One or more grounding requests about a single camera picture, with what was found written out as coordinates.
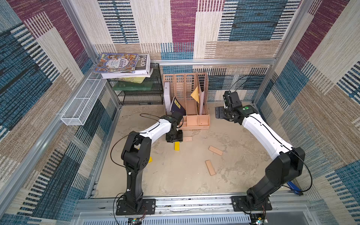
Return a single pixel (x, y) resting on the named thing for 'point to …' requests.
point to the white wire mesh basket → (78, 110)
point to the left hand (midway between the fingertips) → (178, 140)
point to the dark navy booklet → (176, 106)
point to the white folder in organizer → (167, 98)
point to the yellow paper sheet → (195, 94)
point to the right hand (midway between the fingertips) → (224, 109)
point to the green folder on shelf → (131, 86)
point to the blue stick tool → (292, 186)
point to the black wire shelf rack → (148, 97)
